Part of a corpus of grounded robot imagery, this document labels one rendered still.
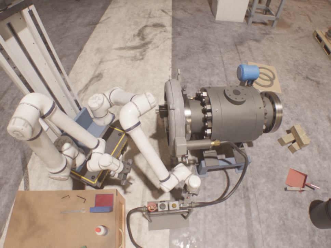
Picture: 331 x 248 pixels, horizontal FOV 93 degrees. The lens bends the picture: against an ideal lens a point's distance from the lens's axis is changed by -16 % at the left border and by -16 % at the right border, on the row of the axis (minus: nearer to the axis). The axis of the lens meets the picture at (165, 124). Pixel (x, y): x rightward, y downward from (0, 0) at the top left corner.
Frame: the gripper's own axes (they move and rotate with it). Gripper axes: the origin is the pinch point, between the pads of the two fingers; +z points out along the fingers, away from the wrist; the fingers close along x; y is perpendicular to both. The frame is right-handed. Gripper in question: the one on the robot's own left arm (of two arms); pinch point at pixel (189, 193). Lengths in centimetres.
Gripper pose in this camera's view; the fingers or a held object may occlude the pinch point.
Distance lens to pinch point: 164.9
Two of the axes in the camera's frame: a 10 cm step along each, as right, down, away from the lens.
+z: 0.0, 5.7, 8.2
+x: 9.1, 3.3, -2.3
